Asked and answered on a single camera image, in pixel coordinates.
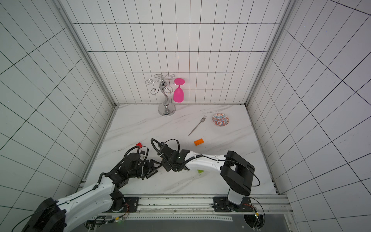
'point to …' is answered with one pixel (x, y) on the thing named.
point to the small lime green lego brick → (200, 171)
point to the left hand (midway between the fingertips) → (159, 169)
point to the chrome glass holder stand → (165, 109)
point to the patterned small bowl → (220, 119)
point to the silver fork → (202, 120)
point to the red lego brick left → (139, 144)
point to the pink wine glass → (178, 94)
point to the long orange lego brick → (198, 142)
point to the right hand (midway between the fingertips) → (169, 159)
